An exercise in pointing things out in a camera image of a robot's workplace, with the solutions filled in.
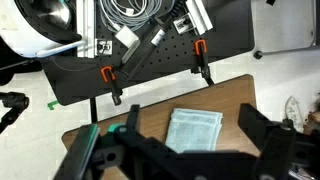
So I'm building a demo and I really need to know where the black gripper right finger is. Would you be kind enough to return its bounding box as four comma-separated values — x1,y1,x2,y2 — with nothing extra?
239,103,298,158

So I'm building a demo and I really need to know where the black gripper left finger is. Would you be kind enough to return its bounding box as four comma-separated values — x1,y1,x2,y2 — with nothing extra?
114,104,176,158

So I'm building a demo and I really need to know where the light blue towel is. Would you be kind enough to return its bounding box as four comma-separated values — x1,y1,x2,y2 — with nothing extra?
164,107,224,154

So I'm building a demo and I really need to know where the brown wooden table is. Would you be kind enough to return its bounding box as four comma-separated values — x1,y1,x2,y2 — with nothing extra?
89,97,98,124

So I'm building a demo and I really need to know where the black bar with label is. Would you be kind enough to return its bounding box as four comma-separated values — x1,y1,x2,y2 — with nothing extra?
121,0,186,81

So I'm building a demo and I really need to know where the metal stand base bar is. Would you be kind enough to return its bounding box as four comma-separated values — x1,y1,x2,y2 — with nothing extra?
253,0,318,60

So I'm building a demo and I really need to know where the white power adapter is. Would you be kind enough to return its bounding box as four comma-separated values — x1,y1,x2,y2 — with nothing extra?
114,25,140,48

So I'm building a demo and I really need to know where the black tripod head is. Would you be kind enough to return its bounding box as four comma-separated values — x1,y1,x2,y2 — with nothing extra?
0,91,30,134

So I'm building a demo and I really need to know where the orange handled black clamp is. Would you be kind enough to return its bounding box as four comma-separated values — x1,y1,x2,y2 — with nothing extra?
190,39,215,87
100,65,124,107

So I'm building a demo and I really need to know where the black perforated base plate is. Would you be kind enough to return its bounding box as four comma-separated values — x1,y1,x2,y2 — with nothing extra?
39,0,256,107

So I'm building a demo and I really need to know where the small metal corner bracket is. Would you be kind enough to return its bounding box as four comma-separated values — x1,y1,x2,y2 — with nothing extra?
94,38,113,57

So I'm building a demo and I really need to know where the white coiled cable bundle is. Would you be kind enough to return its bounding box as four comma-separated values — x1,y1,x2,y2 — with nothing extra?
96,0,176,33

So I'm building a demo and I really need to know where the white aluminium rail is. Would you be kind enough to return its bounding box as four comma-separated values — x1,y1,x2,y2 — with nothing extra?
75,0,98,59

